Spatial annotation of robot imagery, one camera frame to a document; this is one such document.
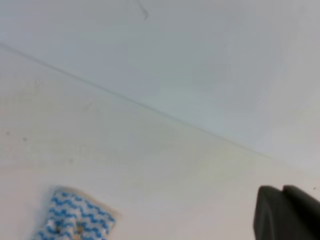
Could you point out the blue white striped rag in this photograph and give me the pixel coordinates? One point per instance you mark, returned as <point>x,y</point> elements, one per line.
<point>74,215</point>

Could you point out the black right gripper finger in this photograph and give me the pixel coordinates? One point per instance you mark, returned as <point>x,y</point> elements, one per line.
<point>287,214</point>

